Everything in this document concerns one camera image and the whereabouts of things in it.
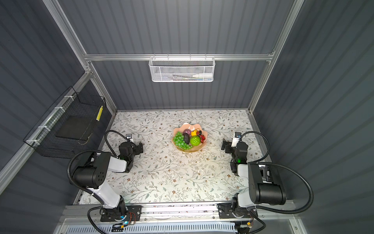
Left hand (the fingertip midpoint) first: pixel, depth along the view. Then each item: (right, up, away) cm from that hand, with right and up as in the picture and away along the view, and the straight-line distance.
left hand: (132, 143), depth 97 cm
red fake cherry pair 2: (+48, +3, -1) cm, 48 cm away
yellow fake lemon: (+42, +7, +2) cm, 42 cm away
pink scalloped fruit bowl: (+41, +11, +8) cm, 43 cm away
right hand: (+67, +3, -5) cm, 67 cm away
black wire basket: (-24, +10, -24) cm, 36 cm away
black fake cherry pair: (+46, +7, +3) cm, 47 cm away
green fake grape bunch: (+32, +2, -5) cm, 32 cm away
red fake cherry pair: (+45, +6, +1) cm, 45 cm away
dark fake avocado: (+37, +4, -2) cm, 37 cm away
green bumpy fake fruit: (+43, +2, -3) cm, 43 cm away
